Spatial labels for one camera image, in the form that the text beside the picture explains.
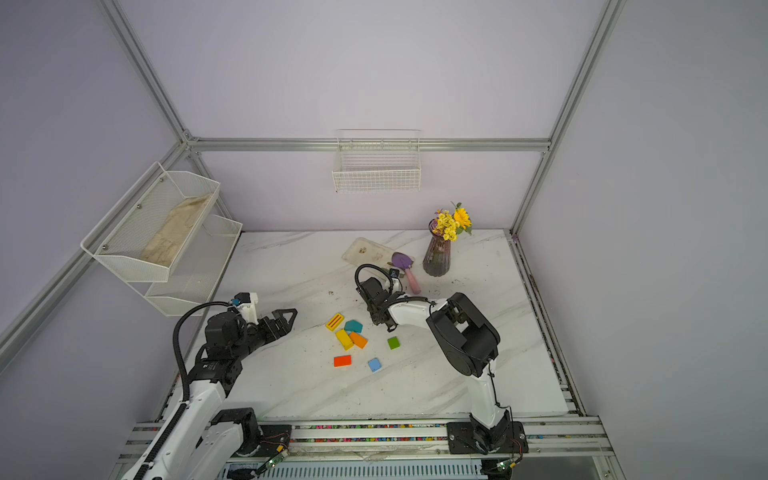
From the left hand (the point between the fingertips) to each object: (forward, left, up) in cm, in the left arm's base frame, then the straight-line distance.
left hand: (285, 318), depth 82 cm
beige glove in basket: (+12, +29, +17) cm, 36 cm away
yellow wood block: (-1, -15, -12) cm, 19 cm away
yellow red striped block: (+5, -12, -12) cm, 17 cm away
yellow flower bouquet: (+25, -47, +13) cm, 55 cm away
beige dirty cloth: (+36, -19, -12) cm, 43 cm away
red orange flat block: (-7, -15, -12) cm, 21 cm away
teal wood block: (+5, -17, -13) cm, 22 cm away
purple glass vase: (+25, -45, -5) cm, 52 cm away
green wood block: (-1, -30, -12) cm, 33 cm away
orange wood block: (-1, -20, -12) cm, 23 cm away
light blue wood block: (-8, -25, -12) cm, 29 cm away
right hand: (+13, -27, -11) cm, 32 cm away
